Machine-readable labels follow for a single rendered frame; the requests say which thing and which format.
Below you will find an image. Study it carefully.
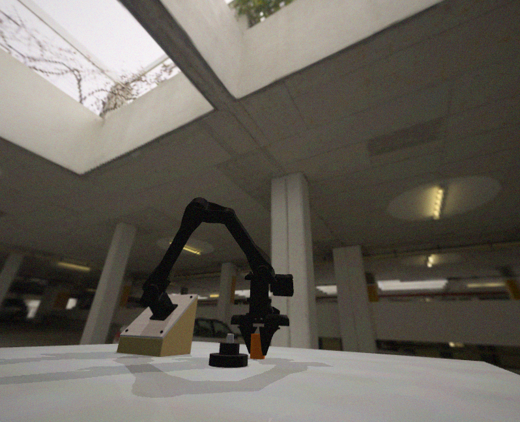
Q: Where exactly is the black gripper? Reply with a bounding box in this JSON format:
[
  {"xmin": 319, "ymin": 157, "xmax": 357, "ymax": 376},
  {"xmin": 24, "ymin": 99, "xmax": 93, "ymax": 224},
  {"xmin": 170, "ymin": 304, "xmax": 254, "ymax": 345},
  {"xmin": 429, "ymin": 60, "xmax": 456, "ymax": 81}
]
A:
[{"xmin": 231, "ymin": 294, "xmax": 289, "ymax": 356}]

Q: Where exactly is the orange knob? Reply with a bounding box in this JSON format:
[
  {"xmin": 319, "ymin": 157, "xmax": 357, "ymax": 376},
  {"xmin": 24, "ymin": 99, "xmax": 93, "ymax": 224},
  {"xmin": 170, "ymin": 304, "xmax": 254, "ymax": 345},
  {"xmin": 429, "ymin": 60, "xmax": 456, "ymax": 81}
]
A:
[{"xmin": 250, "ymin": 333, "xmax": 265, "ymax": 359}]

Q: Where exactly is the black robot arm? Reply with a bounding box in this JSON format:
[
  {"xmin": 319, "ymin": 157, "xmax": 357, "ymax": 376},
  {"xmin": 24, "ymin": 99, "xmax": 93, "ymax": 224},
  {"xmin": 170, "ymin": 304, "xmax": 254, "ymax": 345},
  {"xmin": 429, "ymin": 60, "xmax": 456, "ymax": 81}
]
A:
[{"xmin": 139, "ymin": 197, "xmax": 294, "ymax": 321}]

